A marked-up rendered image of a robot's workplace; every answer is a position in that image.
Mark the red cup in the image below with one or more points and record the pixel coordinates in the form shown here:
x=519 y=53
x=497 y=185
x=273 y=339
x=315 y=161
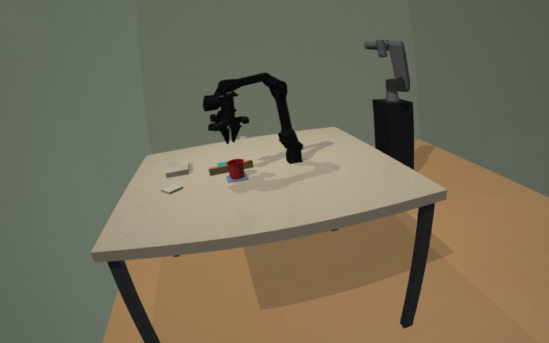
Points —
x=236 y=168

